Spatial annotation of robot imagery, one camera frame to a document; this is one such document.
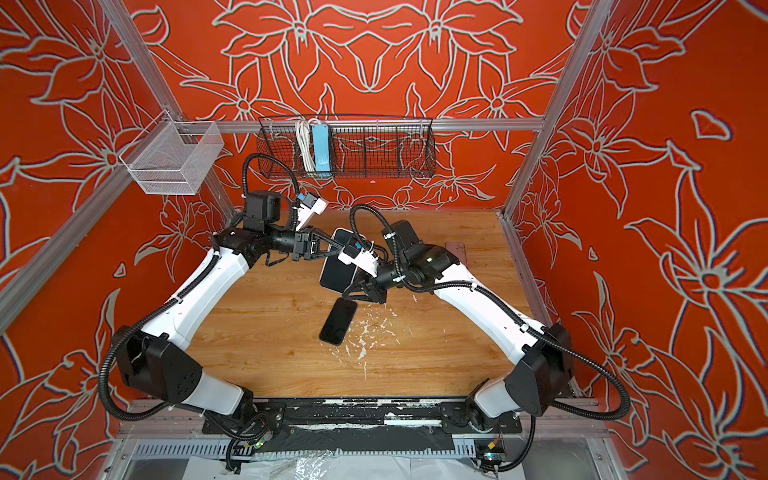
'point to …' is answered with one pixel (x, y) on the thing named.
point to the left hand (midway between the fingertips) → (340, 250)
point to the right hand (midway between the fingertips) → (343, 291)
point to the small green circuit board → (489, 454)
